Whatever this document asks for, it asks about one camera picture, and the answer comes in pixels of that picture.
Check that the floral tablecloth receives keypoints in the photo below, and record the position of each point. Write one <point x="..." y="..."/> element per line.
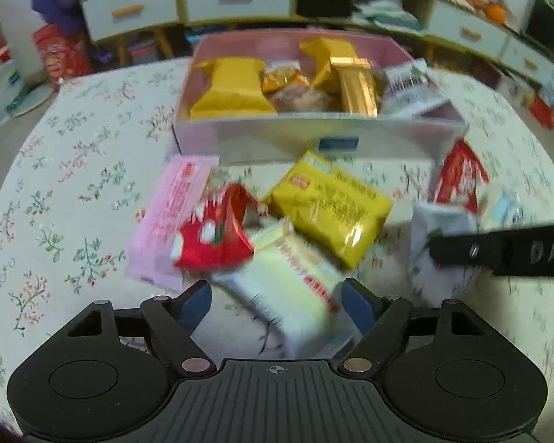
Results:
<point x="74" y="170"/>

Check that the white packet fine print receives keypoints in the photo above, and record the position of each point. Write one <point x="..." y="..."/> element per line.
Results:
<point x="406" y="80"/>

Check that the yellow plain snack packet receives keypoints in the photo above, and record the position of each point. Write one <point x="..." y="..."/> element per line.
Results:
<point x="321" y="62"/>
<point x="233" y="87"/>

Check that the purple plush figure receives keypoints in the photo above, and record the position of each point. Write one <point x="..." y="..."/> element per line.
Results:
<point x="55" y="0"/>

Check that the gold bar packet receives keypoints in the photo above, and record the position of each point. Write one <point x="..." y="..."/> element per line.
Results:
<point x="358" y="85"/>

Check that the red candy packet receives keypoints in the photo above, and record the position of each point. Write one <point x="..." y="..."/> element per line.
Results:
<point x="217" y="235"/>
<point x="459" y="180"/>

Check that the orange fruit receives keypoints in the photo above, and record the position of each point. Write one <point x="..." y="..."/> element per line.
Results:
<point x="496" y="12"/>

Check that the stack of papers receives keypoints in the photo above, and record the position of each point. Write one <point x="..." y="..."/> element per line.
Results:
<point x="388" y="16"/>

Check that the pink snack packet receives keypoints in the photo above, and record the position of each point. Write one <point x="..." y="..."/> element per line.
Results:
<point x="166" y="212"/>

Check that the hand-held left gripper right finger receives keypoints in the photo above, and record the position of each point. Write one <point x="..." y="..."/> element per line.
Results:
<point x="358" y="307"/>

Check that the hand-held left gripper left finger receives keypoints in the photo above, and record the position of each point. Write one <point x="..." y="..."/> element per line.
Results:
<point x="196" y="304"/>

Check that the cream white snack packet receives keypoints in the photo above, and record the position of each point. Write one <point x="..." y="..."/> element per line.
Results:
<point x="286" y="286"/>

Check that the pink cardboard box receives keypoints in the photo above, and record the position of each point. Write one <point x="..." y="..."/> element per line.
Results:
<point x="267" y="136"/>

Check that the white packet black characters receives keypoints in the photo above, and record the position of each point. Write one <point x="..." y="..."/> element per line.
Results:
<point x="443" y="217"/>

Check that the long wooden console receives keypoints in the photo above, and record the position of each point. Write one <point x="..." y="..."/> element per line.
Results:
<point x="428" y="48"/>

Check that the white plastic bag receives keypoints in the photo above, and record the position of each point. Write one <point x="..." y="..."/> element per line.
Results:
<point x="2" y="97"/>

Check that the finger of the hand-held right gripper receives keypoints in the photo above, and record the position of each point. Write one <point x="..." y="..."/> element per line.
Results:
<point x="466" y="249"/>

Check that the orange cracker packet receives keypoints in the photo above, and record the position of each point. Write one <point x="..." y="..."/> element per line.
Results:
<point x="286" y="78"/>

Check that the round white base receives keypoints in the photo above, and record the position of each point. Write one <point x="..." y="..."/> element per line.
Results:
<point x="30" y="100"/>

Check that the yellow labelled snack packet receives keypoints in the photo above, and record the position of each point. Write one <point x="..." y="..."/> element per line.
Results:
<point x="332" y="205"/>

